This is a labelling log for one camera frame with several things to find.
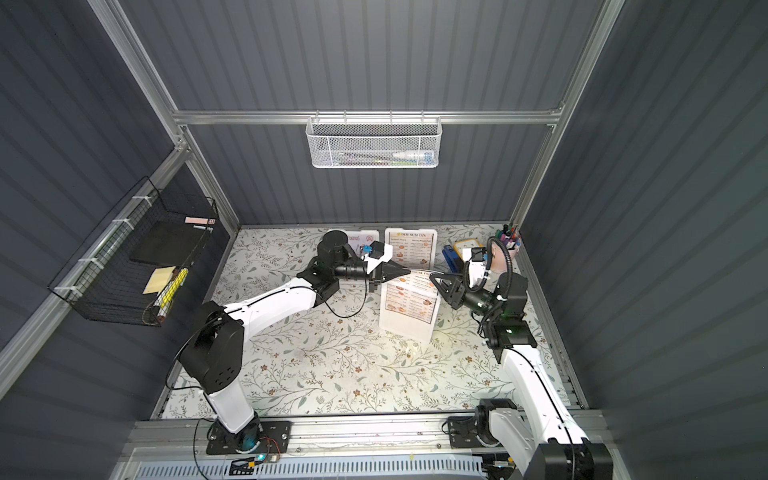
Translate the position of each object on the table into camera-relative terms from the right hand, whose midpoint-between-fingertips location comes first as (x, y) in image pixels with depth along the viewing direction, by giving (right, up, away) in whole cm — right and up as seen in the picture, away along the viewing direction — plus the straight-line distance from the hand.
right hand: (439, 278), depth 72 cm
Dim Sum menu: (-7, -8, +10) cm, 14 cm away
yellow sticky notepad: (-68, 0, 0) cm, 68 cm away
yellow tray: (+17, +10, +40) cm, 44 cm away
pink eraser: (-68, +16, +14) cm, 71 cm away
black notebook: (-71, +9, +5) cm, 71 cm away
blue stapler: (+11, +3, +34) cm, 36 cm away
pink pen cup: (+28, +12, +27) cm, 41 cm away
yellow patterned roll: (-63, -1, -1) cm, 63 cm away
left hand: (-8, +2, 0) cm, 8 cm away
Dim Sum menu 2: (-5, +8, +23) cm, 24 cm away
